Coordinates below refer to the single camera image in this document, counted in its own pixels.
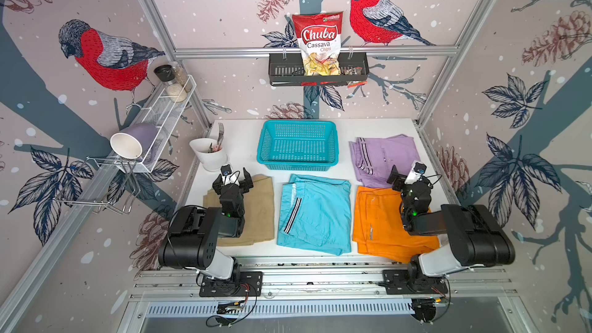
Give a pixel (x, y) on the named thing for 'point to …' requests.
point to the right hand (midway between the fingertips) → (405, 166)
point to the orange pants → (378, 227)
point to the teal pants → (316, 215)
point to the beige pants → (259, 211)
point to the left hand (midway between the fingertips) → (236, 166)
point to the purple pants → (375, 157)
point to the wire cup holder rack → (108, 183)
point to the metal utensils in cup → (217, 147)
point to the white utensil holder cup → (210, 153)
